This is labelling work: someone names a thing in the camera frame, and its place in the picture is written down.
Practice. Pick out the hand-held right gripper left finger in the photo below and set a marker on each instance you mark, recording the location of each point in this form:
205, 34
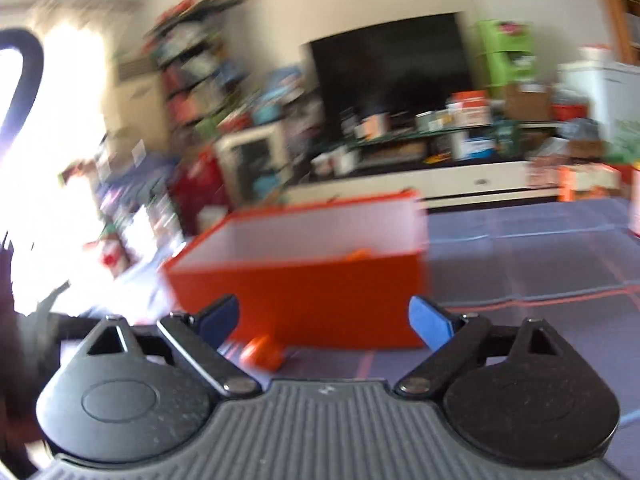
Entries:
220, 317

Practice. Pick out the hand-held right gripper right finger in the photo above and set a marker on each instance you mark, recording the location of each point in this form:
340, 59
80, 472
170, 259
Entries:
430, 322

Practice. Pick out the orange tangerine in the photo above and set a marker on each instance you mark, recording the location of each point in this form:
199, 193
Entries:
357, 255
262, 352

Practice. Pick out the orange storage box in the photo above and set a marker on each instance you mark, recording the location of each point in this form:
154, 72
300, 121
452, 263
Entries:
325, 300

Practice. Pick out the white television cabinet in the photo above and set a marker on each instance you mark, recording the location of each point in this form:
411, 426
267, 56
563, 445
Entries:
475, 180

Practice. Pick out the white microwave oven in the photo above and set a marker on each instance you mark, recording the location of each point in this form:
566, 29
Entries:
255, 160

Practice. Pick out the blue and white carton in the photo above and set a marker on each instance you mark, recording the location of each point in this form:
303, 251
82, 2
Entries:
475, 147

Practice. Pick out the glass shelf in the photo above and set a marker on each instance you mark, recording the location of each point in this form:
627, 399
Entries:
425, 135

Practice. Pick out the white canister orange label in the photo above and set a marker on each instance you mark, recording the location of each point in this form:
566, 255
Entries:
372, 125

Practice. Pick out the orange gift bag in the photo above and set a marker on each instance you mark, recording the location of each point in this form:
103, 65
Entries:
585, 180

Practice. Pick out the orange and white carton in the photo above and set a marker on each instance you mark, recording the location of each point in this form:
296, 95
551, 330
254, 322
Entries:
470, 107

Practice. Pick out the red can with yellow lid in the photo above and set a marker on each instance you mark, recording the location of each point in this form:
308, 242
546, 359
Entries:
636, 200

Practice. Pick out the brown cardboard box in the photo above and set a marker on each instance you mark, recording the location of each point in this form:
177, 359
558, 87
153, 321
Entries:
527, 102

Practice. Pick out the bookshelf with books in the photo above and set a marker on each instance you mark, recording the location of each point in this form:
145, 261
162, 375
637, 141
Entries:
200, 75

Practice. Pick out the red plastic basin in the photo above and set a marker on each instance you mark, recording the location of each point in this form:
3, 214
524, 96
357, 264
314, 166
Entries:
567, 110

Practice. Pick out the black television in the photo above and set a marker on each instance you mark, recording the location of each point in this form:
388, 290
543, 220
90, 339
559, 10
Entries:
390, 65

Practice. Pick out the green plastic drawer unit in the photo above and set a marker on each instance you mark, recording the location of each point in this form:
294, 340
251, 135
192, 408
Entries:
500, 55

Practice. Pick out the white freezer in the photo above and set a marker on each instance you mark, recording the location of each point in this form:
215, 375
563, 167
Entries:
615, 95

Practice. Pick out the wooden shelf unit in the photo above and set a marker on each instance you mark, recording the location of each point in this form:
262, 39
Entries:
620, 0

